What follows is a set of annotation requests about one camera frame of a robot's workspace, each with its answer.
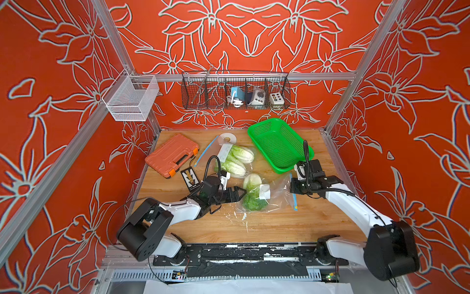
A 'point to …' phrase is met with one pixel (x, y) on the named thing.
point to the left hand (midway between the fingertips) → (242, 192)
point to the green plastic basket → (283, 149)
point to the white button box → (276, 100)
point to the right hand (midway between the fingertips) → (286, 186)
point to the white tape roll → (232, 138)
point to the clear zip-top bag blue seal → (276, 192)
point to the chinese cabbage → (251, 199)
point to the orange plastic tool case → (168, 157)
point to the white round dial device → (259, 97)
